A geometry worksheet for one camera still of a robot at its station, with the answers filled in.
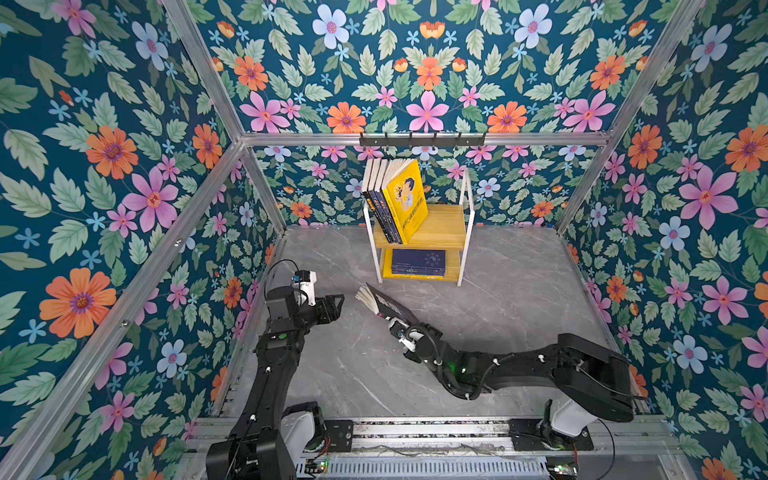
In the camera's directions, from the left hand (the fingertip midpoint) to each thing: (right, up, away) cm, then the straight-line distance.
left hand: (338, 296), depth 82 cm
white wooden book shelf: (+32, +19, +9) cm, 39 cm away
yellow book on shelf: (+13, +6, +18) cm, 23 cm away
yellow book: (+19, +29, -1) cm, 34 cm away
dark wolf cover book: (+13, -2, -3) cm, 14 cm away
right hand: (+21, -6, 0) cm, 22 cm away
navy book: (+22, +9, +16) cm, 28 cm away
